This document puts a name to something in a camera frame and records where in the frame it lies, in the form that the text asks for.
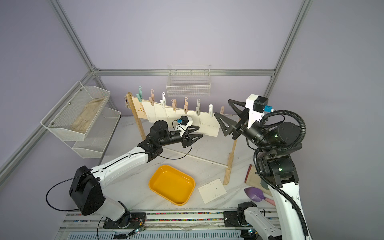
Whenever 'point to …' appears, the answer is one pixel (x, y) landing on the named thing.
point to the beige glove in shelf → (83, 120)
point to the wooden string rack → (229, 165)
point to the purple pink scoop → (256, 194)
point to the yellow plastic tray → (172, 184)
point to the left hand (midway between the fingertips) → (198, 132)
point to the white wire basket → (186, 80)
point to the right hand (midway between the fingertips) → (223, 110)
